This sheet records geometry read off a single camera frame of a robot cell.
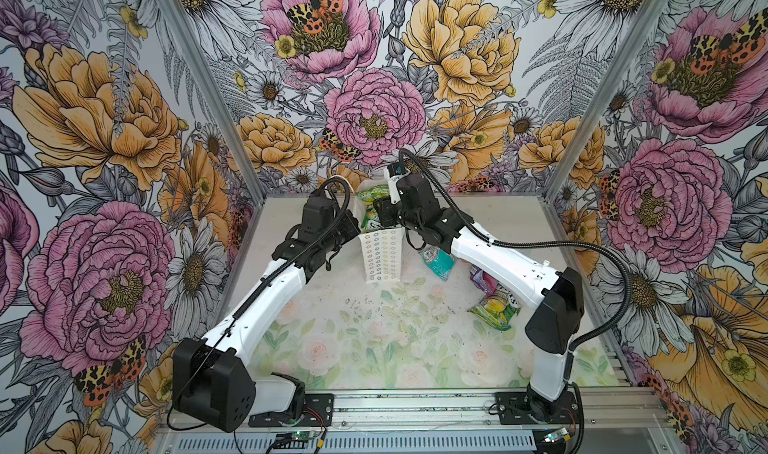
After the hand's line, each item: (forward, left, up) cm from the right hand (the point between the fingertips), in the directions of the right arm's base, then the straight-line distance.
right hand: (379, 211), depth 80 cm
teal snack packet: (0, -18, -25) cm, 30 cm away
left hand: (-3, +6, -4) cm, 7 cm away
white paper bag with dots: (-5, 0, -10) cm, 11 cm away
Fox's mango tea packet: (-18, -32, -22) cm, 43 cm away
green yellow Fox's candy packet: (+1, +2, +4) cm, 5 cm away
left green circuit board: (-45, +19, -28) cm, 56 cm away
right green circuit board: (-46, -41, -29) cm, 68 cm away
